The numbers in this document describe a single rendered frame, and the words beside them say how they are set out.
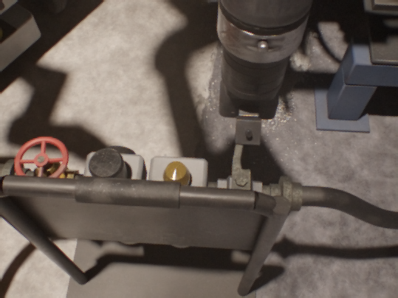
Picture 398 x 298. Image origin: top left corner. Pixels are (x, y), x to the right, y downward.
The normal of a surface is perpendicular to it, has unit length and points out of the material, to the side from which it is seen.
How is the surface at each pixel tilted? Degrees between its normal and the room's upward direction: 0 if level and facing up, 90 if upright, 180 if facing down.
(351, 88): 90
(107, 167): 0
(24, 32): 90
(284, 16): 90
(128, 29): 0
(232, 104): 87
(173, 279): 0
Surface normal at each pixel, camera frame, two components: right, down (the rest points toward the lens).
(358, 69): -0.07, 0.89
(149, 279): 0.00, -0.46
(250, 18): -0.37, 0.82
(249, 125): -0.04, 0.25
